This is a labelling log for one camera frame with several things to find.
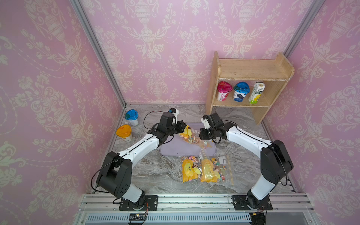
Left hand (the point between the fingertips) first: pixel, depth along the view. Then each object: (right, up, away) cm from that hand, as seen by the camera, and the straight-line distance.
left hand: (187, 125), depth 84 cm
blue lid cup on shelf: (+33, +22, +3) cm, 40 cm away
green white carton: (+42, +20, +1) cm, 46 cm away
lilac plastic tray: (-7, -15, +10) cm, 19 cm away
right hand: (+8, -6, +5) cm, 11 cm away
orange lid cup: (-42, -4, +8) cm, 43 cm away
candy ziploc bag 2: (+2, -25, -3) cm, 25 cm away
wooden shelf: (+38, +27, +4) cm, 47 cm away
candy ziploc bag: (+4, -7, +5) cm, 10 cm away
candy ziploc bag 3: (+17, -26, -1) cm, 31 cm away
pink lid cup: (+23, +23, +3) cm, 32 cm away
